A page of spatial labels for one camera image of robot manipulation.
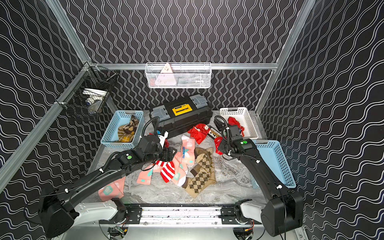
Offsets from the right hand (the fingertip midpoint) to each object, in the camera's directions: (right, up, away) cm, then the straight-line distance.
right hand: (223, 146), depth 83 cm
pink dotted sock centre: (-44, -16, +4) cm, 47 cm away
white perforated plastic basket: (+22, +19, +34) cm, 45 cm away
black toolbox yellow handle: (-24, +18, +12) cm, 32 cm away
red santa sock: (-12, +7, +18) cm, 23 cm away
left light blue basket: (-70, +18, +31) cm, 79 cm away
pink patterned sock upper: (-20, -4, +14) cm, 25 cm away
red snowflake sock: (-3, +3, +3) cm, 5 cm away
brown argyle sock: (-60, +10, +21) cm, 64 cm away
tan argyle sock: (-11, -17, +5) cm, 21 cm away
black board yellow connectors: (-2, +6, +23) cm, 24 cm away
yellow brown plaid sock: (-62, +6, +19) cm, 65 cm away
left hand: (-27, 0, -7) cm, 28 cm away
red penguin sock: (+10, +14, +19) cm, 25 cm away
